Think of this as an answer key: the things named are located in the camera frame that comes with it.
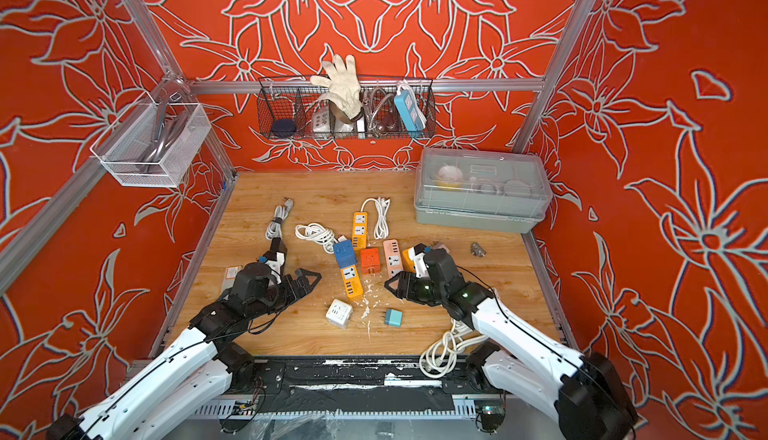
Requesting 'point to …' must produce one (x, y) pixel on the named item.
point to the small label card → (230, 277)
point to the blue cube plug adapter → (345, 254)
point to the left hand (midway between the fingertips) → (314, 281)
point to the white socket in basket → (322, 124)
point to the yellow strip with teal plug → (352, 281)
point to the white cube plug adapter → (339, 314)
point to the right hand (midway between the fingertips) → (385, 288)
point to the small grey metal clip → (477, 250)
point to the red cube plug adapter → (370, 261)
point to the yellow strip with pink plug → (409, 255)
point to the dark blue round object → (283, 128)
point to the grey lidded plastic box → (482, 190)
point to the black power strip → (277, 245)
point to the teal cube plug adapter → (393, 318)
